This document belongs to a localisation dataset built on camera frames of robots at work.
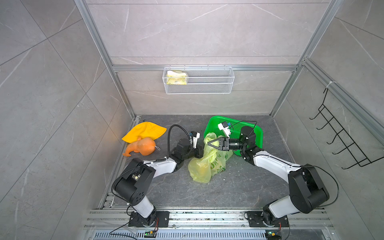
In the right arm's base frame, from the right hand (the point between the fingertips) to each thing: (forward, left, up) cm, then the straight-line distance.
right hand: (210, 145), depth 73 cm
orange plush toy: (+11, +39, -16) cm, 44 cm away
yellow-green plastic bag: (-8, -1, -3) cm, 8 cm away
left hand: (+7, 0, -11) cm, 13 cm away
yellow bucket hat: (+28, +44, -21) cm, 56 cm away
